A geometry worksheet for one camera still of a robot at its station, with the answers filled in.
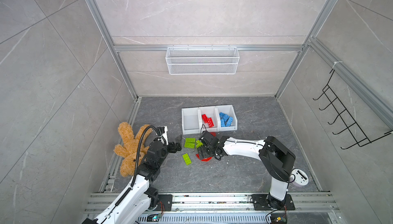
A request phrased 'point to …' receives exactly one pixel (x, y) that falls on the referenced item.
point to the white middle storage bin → (213, 112)
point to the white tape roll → (301, 178)
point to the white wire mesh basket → (202, 61)
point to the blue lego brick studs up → (223, 115)
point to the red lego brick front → (210, 122)
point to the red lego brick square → (213, 133)
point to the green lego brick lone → (187, 159)
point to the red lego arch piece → (205, 159)
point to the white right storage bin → (227, 110)
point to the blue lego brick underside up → (229, 121)
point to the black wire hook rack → (341, 115)
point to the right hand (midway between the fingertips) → (204, 151)
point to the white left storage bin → (192, 122)
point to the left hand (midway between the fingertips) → (173, 132)
